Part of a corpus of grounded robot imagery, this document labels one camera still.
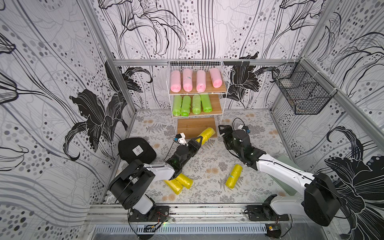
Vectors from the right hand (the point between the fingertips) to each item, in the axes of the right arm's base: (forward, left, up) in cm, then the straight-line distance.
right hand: (220, 129), depth 81 cm
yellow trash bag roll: (-1, +8, -3) cm, 8 cm away
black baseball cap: (-6, +53, -11) cm, 54 cm away
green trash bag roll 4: (+14, +7, +8) cm, 17 cm away
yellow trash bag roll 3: (-23, +20, -16) cm, 34 cm away
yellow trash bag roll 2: (-25, +25, -16) cm, 39 cm away
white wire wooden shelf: (+18, +16, -18) cm, 30 cm away
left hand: (-3, +9, -6) cm, 12 cm away
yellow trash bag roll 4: (-20, -7, -17) cm, 27 cm away
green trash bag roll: (+12, +24, +8) cm, 28 cm away
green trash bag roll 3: (+12, +13, +8) cm, 19 cm away
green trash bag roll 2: (+12, +19, +7) cm, 24 cm away
